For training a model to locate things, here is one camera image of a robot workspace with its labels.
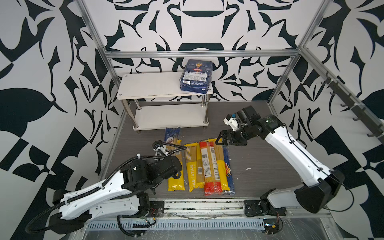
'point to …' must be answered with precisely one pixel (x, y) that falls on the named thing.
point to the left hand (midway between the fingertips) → (173, 160)
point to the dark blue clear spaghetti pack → (171, 134)
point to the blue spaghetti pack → (231, 192)
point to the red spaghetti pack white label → (211, 170)
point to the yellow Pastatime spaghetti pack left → (194, 166)
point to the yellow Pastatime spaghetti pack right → (221, 159)
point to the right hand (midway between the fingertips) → (221, 140)
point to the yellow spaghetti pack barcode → (174, 184)
